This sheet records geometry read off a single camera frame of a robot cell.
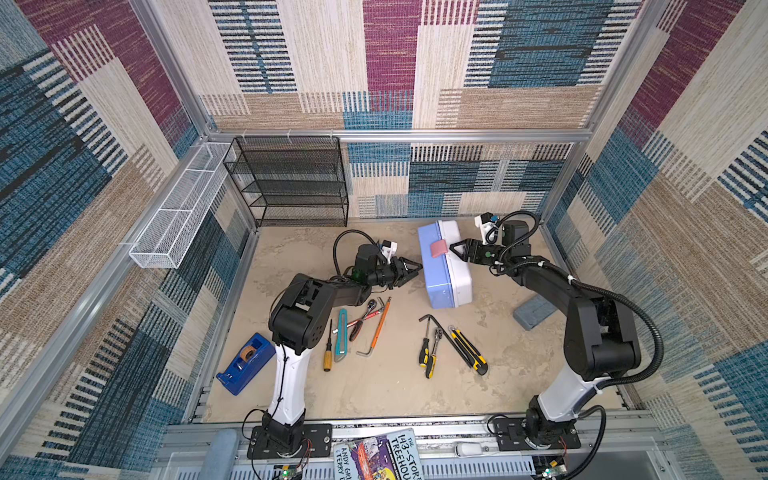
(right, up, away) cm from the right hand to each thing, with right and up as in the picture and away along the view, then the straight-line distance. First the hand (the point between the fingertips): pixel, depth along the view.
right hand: (456, 250), depth 91 cm
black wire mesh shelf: (-56, +25, +20) cm, 65 cm away
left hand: (-10, -5, +1) cm, 11 cm away
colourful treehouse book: (-19, -47, -21) cm, 55 cm away
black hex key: (-7, -21, +3) cm, 22 cm away
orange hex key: (-23, -24, +1) cm, 33 cm away
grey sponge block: (+23, -18, 0) cm, 30 cm away
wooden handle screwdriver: (-38, -30, -4) cm, 48 cm away
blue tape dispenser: (-56, -28, -10) cm, 64 cm away
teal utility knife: (-34, -29, -4) cm, 45 cm away
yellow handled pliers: (-9, -33, -8) cm, 35 cm away
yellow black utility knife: (+2, -29, -4) cm, 29 cm away
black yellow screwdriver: (-10, -29, -6) cm, 31 cm away
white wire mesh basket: (-73, +2, -21) cm, 76 cm away
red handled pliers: (-30, -22, +1) cm, 37 cm away
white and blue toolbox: (-4, -8, -6) cm, 11 cm away
